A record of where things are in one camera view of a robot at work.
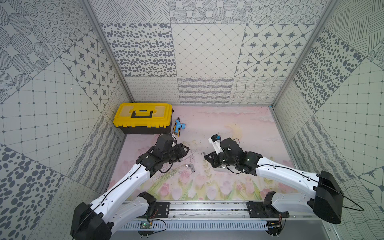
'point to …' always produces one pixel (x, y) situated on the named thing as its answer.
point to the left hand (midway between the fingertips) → (188, 147)
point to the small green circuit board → (144, 225)
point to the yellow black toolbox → (144, 118)
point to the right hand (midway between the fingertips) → (206, 158)
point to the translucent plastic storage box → (222, 168)
